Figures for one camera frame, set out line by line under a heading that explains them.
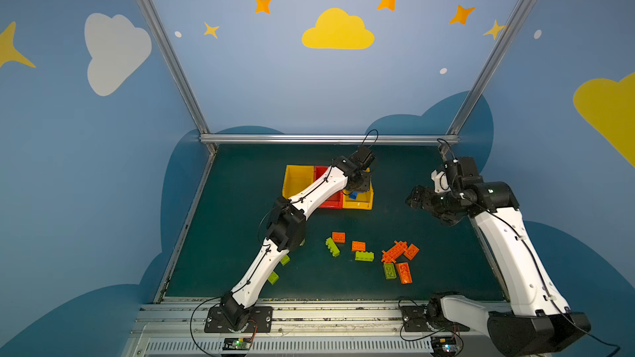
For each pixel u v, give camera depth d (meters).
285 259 0.85
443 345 0.72
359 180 0.72
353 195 1.03
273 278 0.82
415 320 0.74
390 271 0.84
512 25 0.80
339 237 0.91
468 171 0.55
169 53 0.86
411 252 0.87
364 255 0.86
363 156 0.76
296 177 1.08
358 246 0.88
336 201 0.98
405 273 0.82
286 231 0.61
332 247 0.88
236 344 0.71
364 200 1.03
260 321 0.74
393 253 0.86
